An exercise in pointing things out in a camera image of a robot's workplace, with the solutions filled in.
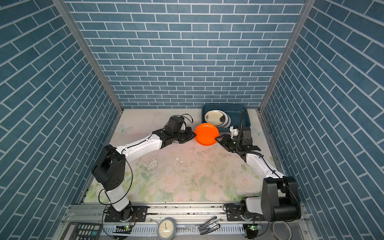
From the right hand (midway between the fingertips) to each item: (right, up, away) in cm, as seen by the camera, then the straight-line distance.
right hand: (216, 138), depth 86 cm
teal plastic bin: (+20, +18, +34) cm, 43 cm away
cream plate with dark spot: (+2, +13, +23) cm, 26 cm away
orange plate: (-6, +2, +2) cm, 7 cm away
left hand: (-11, +2, +1) cm, 11 cm away
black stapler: (-5, -39, -17) cm, 43 cm away
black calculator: (-64, -41, -18) cm, 78 cm away
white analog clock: (-25, -39, -19) cm, 50 cm away
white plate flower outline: (+11, +10, +22) cm, 27 cm away
